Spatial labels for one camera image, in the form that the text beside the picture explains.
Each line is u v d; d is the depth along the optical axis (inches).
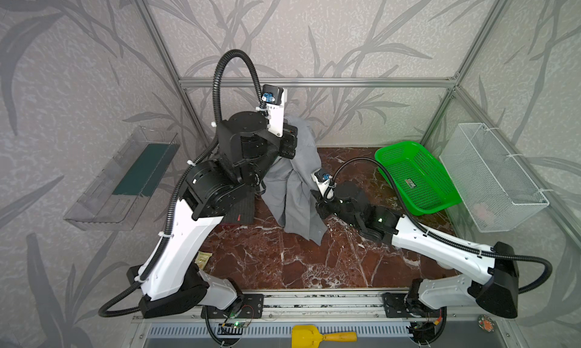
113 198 24.9
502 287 15.0
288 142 17.6
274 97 15.1
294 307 29.6
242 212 35.8
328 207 24.5
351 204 20.2
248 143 12.7
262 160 15.6
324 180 23.1
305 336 26.4
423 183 41.7
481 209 29.1
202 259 32.6
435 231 18.4
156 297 14.2
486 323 27.7
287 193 27.3
